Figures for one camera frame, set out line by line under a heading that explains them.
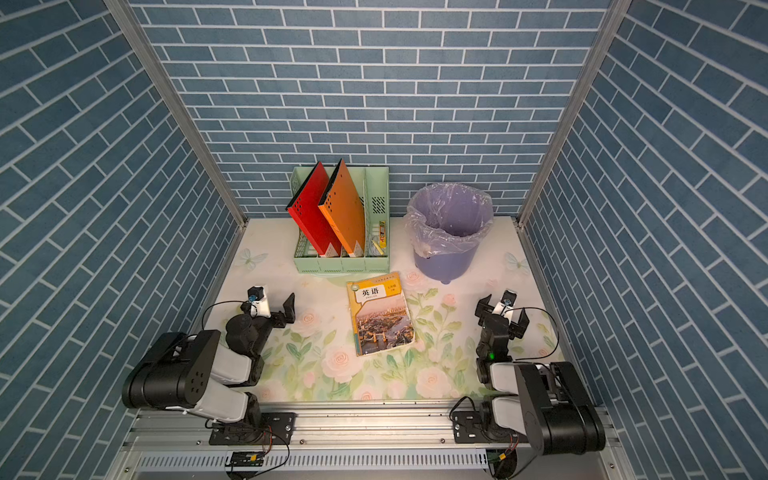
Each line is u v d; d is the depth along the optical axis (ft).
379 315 3.06
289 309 2.91
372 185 3.42
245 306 2.68
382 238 3.68
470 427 2.42
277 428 2.42
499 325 2.27
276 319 2.64
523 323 2.57
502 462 2.31
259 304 2.49
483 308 2.67
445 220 3.37
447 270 3.25
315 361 2.78
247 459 2.35
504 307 2.38
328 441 2.42
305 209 2.83
